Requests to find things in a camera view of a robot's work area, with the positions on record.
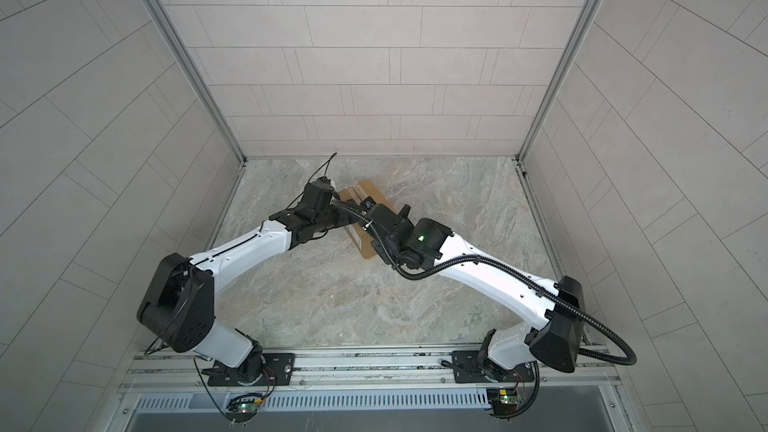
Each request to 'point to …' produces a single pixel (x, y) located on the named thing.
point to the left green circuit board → (248, 408)
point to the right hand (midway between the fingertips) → (387, 238)
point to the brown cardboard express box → (362, 190)
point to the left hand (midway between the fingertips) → (358, 208)
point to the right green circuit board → (503, 401)
